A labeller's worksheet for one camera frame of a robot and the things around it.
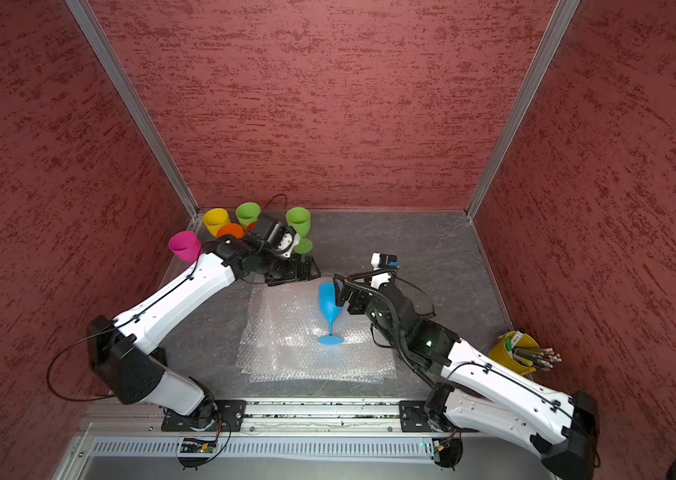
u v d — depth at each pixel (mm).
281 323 847
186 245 975
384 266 591
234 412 742
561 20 719
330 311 851
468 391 487
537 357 697
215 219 1001
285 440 713
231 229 953
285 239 648
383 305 441
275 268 653
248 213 1029
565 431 396
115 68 797
